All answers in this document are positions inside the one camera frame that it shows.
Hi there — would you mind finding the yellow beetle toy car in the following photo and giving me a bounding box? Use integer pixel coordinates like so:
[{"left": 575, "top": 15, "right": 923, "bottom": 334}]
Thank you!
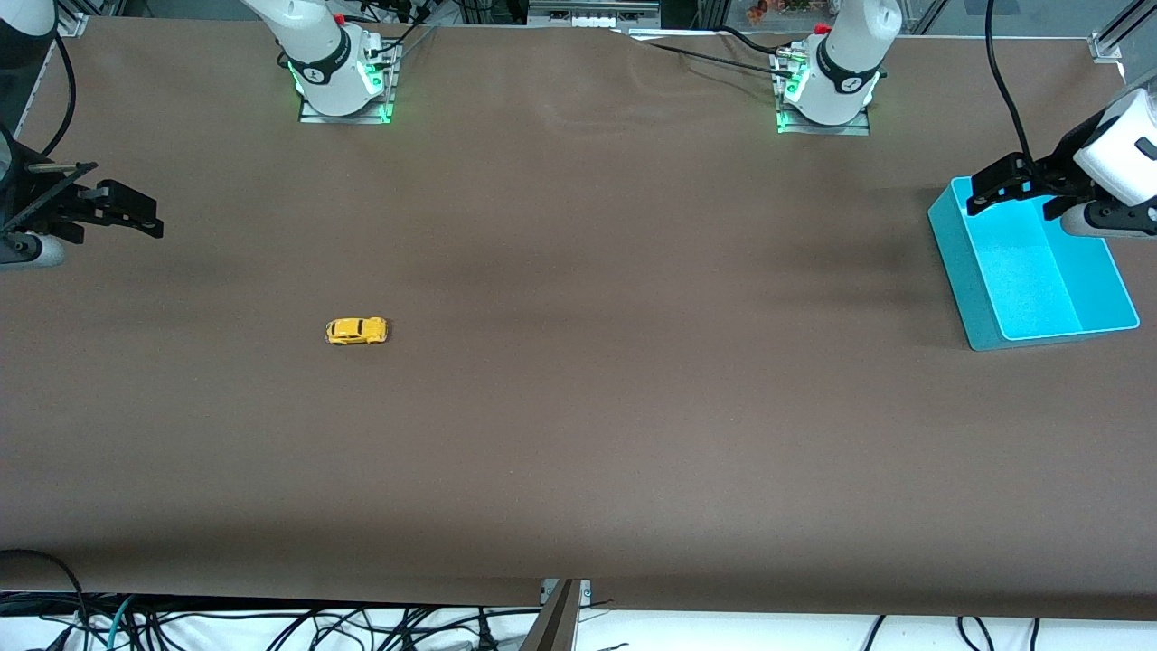
[{"left": 325, "top": 316, "right": 390, "bottom": 346}]

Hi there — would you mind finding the turquoise plastic bin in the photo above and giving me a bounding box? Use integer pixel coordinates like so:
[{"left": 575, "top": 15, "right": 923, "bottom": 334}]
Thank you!
[{"left": 927, "top": 175, "right": 1142, "bottom": 352}]

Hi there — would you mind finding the white power strip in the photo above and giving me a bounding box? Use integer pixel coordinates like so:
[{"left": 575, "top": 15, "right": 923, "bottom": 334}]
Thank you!
[{"left": 529, "top": 0, "right": 661, "bottom": 28}]

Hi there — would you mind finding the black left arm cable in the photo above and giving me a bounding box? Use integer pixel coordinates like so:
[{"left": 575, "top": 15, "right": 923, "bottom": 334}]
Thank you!
[{"left": 983, "top": 0, "right": 1033, "bottom": 168}]

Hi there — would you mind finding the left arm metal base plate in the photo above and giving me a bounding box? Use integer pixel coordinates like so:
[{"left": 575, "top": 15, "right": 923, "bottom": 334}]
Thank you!
[{"left": 776, "top": 50, "right": 873, "bottom": 137}]

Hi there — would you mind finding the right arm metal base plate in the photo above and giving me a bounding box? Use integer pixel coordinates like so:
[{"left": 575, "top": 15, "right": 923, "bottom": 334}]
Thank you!
[{"left": 298, "top": 41, "right": 400, "bottom": 126}]

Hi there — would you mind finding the short black tabletop cable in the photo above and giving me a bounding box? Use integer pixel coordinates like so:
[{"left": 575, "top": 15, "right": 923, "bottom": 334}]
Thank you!
[{"left": 719, "top": 25, "right": 792, "bottom": 57}]

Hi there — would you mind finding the long black tabletop cable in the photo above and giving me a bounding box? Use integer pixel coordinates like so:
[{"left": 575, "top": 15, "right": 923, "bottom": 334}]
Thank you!
[{"left": 615, "top": 27, "right": 801, "bottom": 82}]

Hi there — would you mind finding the black looped floor cable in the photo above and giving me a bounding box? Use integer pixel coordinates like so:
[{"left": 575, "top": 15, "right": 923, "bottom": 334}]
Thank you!
[{"left": 0, "top": 549, "right": 91, "bottom": 651}]

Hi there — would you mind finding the teal floor cable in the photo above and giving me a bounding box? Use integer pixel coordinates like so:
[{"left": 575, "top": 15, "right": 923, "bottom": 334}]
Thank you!
[{"left": 107, "top": 597, "right": 136, "bottom": 651}]

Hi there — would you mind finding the dark table support post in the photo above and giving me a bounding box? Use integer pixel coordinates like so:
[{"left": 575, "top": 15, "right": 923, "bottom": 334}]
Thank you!
[{"left": 520, "top": 580, "right": 579, "bottom": 651}]

